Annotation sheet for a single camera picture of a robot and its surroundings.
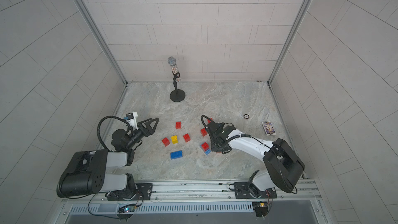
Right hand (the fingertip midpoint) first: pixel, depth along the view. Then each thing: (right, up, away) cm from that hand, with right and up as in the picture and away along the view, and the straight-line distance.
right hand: (216, 148), depth 85 cm
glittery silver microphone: (-25, +48, 0) cm, 54 cm away
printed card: (+32, +10, +6) cm, 34 cm away
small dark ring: (+20, +16, +14) cm, 29 cm away
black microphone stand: (-26, +29, +21) cm, 44 cm away
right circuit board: (+19, -21, -17) cm, 33 cm away
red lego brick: (-28, +4, -1) cm, 28 cm away
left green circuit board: (-38, -18, -20) cm, 47 cm away
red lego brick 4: (-7, +8, +4) cm, 11 cm away
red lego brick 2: (-17, +6, +1) cm, 18 cm away
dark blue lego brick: (-21, -2, -4) cm, 22 cm away
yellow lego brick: (-23, +5, 0) cm, 24 cm away
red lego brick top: (-23, +11, +8) cm, 27 cm away
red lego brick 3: (-6, +3, -5) cm, 8 cm away
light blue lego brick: (-5, -1, -2) cm, 6 cm away
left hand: (-32, +16, -2) cm, 36 cm away
